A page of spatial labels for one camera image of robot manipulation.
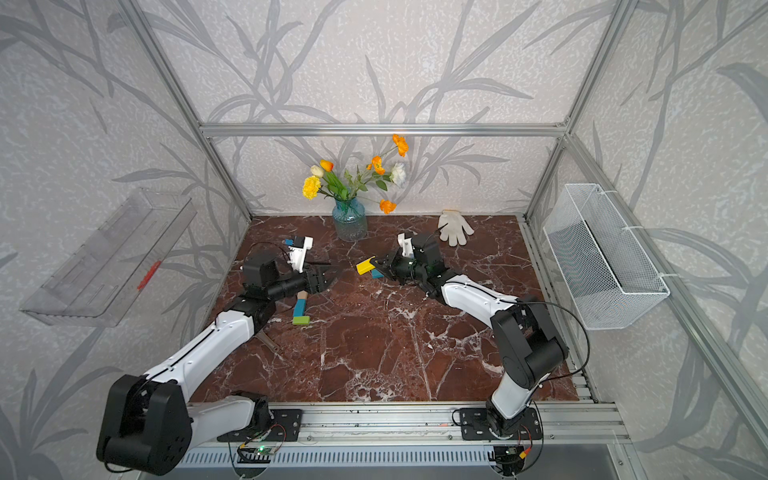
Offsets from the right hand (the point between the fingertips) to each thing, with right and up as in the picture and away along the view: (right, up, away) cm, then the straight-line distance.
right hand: (369, 261), depth 82 cm
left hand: (-8, -2, -3) cm, 9 cm away
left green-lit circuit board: (-23, -44, -12) cm, 52 cm away
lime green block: (-22, -19, +9) cm, 31 cm away
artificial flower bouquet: (-17, +26, +14) cm, 34 cm away
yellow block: (-1, -1, +1) cm, 2 cm away
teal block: (-24, -16, +14) cm, 32 cm away
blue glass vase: (-9, +13, +23) cm, 28 cm away
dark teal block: (0, -6, +20) cm, 20 cm away
